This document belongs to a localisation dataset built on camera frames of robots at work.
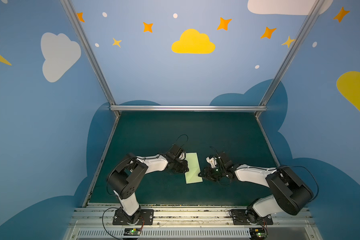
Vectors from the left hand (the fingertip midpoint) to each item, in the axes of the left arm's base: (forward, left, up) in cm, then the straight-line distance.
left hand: (190, 170), depth 89 cm
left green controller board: (-31, +29, -3) cm, 42 cm away
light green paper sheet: (+3, -3, -1) cm, 4 cm away
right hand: (-3, -6, +1) cm, 7 cm away
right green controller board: (-31, -32, -2) cm, 45 cm away
